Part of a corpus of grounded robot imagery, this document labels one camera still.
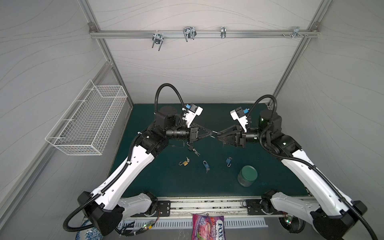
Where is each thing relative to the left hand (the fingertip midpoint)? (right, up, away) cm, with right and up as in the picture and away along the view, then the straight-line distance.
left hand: (212, 131), depth 58 cm
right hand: (+4, 0, +1) cm, 4 cm away
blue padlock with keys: (0, -24, +30) cm, 38 cm away
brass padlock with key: (-13, -22, +30) cm, 39 cm away
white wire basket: (-58, +3, +11) cm, 59 cm away
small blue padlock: (+13, -21, +31) cm, 40 cm away
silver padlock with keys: (-10, -14, +37) cm, 41 cm away
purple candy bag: (-2, -45, +9) cm, 46 cm away
